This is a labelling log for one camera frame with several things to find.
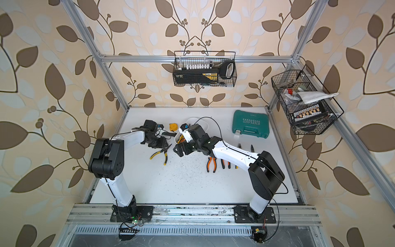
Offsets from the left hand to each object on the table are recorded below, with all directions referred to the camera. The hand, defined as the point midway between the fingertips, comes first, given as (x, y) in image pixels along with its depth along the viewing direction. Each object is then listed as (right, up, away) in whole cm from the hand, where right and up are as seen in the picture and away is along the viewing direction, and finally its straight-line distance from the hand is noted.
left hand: (165, 143), depth 98 cm
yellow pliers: (0, -4, -1) cm, 4 cm away
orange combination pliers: (+36, -12, -7) cm, 39 cm away
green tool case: (+59, +13, +7) cm, 60 cm away
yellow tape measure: (+3, +11, +11) cm, 15 cm away
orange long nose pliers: (+28, -10, -5) cm, 30 cm away
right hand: (+12, +1, -14) cm, 19 cm away
